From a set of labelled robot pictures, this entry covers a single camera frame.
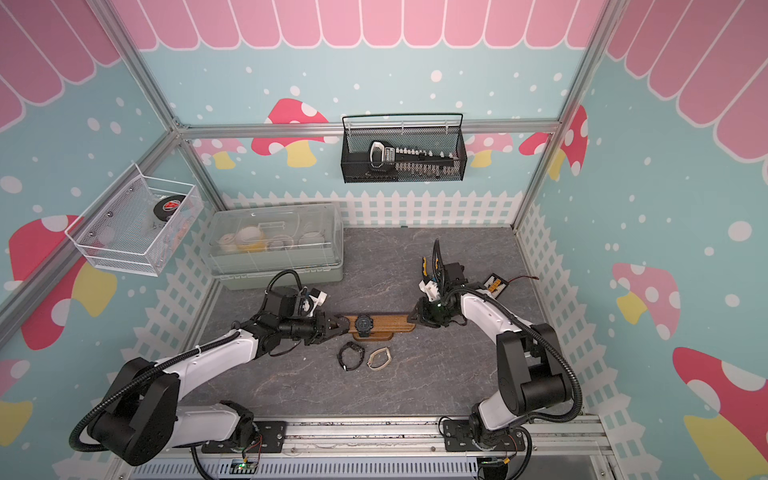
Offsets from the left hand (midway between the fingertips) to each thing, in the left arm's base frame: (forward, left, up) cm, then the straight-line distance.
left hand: (344, 333), depth 81 cm
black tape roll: (+23, +47, +24) cm, 58 cm away
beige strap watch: (-6, -10, -9) cm, 15 cm away
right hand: (+6, -19, -3) cm, 20 cm away
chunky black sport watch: (+4, -5, -2) cm, 6 cm away
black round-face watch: (-1, -2, -6) cm, 6 cm away
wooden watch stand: (+3, -11, -2) cm, 11 cm away
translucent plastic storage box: (+26, +34, +4) cm, 43 cm away
